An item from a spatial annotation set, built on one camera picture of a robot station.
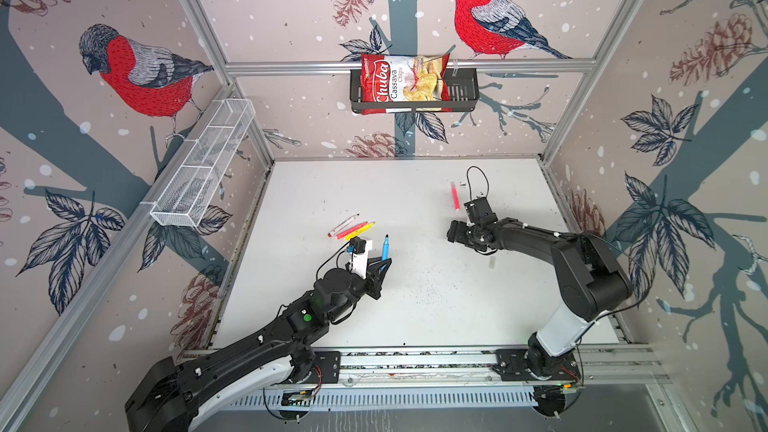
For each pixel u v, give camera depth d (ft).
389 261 2.44
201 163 2.56
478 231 2.48
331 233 3.21
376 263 2.34
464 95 3.11
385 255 2.42
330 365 2.40
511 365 2.40
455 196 3.71
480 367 2.44
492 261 3.03
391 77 2.87
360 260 2.15
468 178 2.61
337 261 2.20
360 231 3.24
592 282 1.55
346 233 3.21
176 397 1.36
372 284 2.16
